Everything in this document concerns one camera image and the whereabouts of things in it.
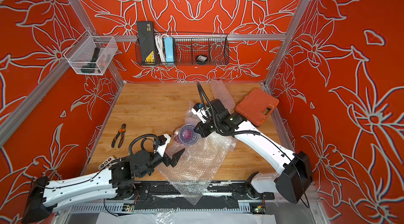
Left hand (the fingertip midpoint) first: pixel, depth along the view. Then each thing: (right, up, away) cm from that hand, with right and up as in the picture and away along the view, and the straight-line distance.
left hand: (177, 142), depth 71 cm
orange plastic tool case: (+46, +15, +27) cm, 56 cm away
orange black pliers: (-37, 0, +22) cm, 43 cm away
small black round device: (+11, +44, +24) cm, 52 cm away
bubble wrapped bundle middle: (+5, +9, +17) cm, 19 cm away
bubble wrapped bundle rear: (+24, +24, +30) cm, 45 cm away
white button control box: (-38, -13, +8) cm, 41 cm away
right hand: (+7, +5, +2) cm, 9 cm away
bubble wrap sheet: (+10, -14, +10) cm, 20 cm away
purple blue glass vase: (+2, -1, +17) cm, 17 cm away
